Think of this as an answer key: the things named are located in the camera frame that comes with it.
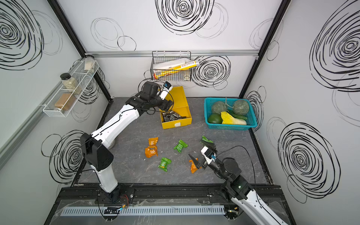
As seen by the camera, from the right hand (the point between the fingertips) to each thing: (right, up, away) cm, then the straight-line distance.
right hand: (197, 148), depth 69 cm
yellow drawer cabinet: (-9, +22, +17) cm, 29 cm away
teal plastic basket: (+41, +12, +28) cm, 51 cm away
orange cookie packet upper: (-27, -2, +24) cm, 36 cm away
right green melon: (+33, +21, +28) cm, 49 cm away
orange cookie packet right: (-1, -15, +13) cm, 20 cm away
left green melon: (+19, +21, +30) cm, 41 cm away
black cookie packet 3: (-15, +16, +17) cm, 28 cm away
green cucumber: (+32, +15, +29) cm, 45 cm away
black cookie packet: (-17, +13, +15) cm, 26 cm away
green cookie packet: (+8, 0, +26) cm, 27 cm away
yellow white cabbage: (+24, +13, +27) cm, 38 cm away
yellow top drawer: (-6, +18, +21) cm, 29 cm away
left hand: (-16, +26, +13) cm, 33 cm away
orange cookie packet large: (-27, -7, +20) cm, 34 cm away
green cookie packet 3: (-19, -13, +16) cm, 28 cm away
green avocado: (+15, +14, +28) cm, 35 cm away
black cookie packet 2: (-11, +15, +19) cm, 27 cm away
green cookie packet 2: (-8, -4, +23) cm, 24 cm away
